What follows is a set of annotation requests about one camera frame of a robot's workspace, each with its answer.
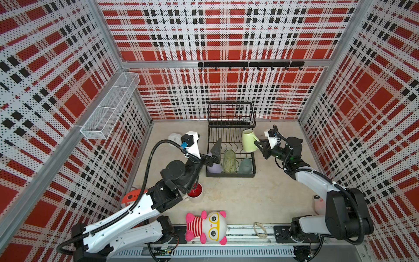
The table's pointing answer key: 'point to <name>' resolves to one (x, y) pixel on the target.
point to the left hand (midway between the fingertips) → (210, 139)
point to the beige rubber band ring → (262, 236)
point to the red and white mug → (195, 192)
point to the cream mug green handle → (248, 141)
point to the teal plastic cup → (245, 166)
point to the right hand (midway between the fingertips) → (257, 141)
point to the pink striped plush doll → (213, 227)
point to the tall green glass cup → (229, 161)
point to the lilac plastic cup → (216, 168)
